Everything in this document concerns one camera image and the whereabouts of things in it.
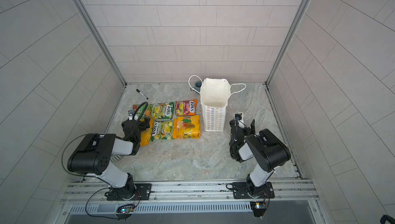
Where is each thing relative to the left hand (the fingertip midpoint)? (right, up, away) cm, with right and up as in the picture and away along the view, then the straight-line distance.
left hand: (142, 114), depth 93 cm
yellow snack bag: (+6, -11, -8) cm, 14 cm away
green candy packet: (+14, -9, -4) cm, 17 cm away
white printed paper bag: (+45, +12, +1) cm, 47 cm away
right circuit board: (+63, -40, -24) cm, 79 cm away
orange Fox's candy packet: (+26, +3, +6) cm, 27 cm away
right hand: (+63, -2, -3) cm, 63 cm away
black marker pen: (-8, +14, +17) cm, 23 cm away
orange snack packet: (+28, -7, -5) cm, 29 cm away
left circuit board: (+5, -37, -29) cm, 47 cm away
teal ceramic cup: (+33, +18, +18) cm, 42 cm away
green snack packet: (+12, +2, +5) cm, 13 cm away
